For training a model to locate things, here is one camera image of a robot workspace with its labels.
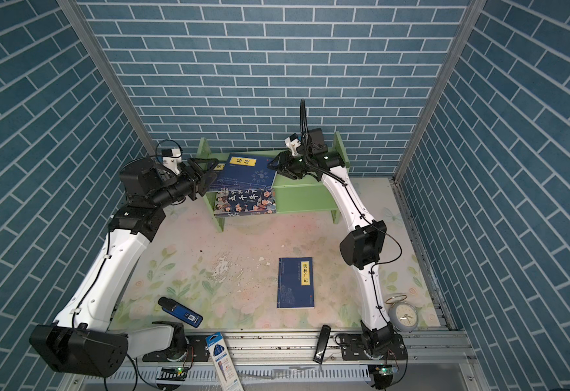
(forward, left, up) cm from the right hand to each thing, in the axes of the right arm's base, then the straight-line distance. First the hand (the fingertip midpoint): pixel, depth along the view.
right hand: (269, 165), depth 83 cm
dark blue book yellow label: (-9, +15, -1) cm, 18 cm away
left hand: (-14, +11, +11) cm, 21 cm away
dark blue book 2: (-28, -11, -31) cm, 43 cm away
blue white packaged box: (-54, +7, -28) cm, 62 cm away
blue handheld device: (-42, +26, -27) cm, 56 cm away
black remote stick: (-47, -21, -28) cm, 59 cm away
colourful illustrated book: (-4, +11, -16) cm, 20 cm away
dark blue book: (-1, +8, -2) cm, 9 cm away
